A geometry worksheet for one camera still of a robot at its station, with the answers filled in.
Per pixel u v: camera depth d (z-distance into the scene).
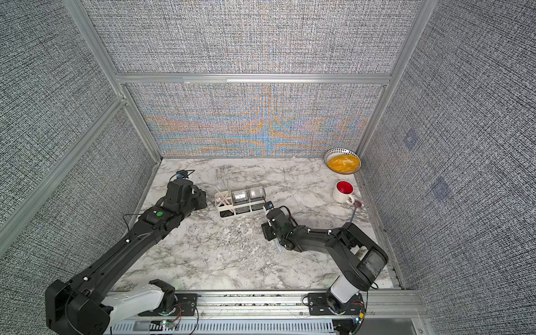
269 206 0.81
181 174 0.69
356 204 1.00
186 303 0.73
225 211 0.94
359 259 0.46
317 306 0.73
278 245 0.87
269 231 0.81
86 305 0.37
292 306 0.75
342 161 1.09
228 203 0.91
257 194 1.09
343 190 1.01
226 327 0.70
